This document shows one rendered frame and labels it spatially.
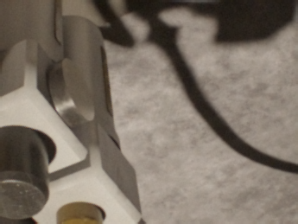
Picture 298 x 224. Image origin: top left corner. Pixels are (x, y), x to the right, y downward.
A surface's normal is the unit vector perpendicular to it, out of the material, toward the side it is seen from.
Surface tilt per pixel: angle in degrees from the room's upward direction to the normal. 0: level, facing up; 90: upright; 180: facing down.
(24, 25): 90
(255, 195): 0
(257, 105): 0
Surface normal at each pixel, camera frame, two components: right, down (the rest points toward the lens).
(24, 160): 0.47, -0.66
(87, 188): 0.12, 0.70
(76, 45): 0.26, -0.71
